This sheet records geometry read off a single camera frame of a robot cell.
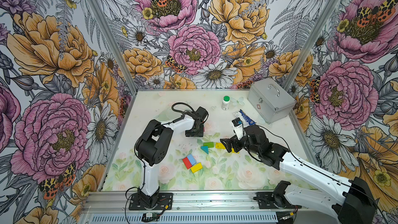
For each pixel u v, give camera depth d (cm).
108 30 88
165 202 74
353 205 39
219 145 76
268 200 74
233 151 70
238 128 68
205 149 91
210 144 94
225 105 106
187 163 85
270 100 96
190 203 75
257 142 59
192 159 88
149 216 73
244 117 102
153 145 52
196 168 83
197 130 84
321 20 85
